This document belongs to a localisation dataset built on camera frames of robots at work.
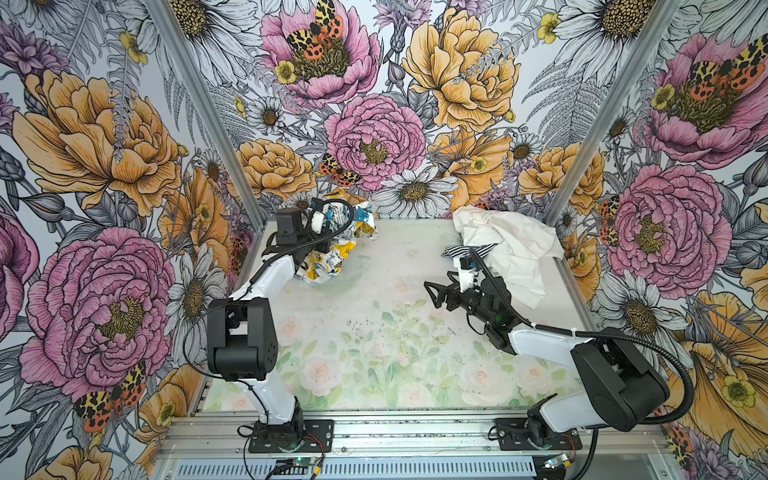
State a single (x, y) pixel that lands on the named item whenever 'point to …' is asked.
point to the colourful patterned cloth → (317, 268)
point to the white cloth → (522, 248)
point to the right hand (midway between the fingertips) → (436, 286)
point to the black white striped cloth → (460, 251)
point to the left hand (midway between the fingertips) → (331, 237)
